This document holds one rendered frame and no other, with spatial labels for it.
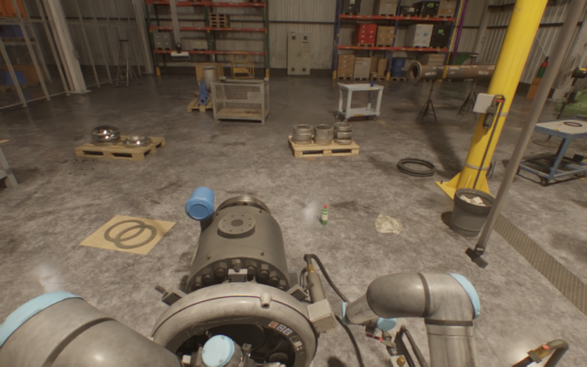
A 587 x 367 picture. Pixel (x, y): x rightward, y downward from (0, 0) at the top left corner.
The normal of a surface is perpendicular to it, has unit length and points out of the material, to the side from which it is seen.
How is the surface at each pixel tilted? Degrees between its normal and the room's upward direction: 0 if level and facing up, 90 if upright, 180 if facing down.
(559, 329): 0
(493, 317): 0
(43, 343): 25
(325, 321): 90
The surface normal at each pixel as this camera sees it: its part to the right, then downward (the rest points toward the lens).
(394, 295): -0.64, -0.23
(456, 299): 0.00, -0.38
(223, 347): -0.12, -0.70
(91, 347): 0.30, -0.77
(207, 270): -0.12, -0.88
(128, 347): 0.63, -0.75
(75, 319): 0.13, -0.96
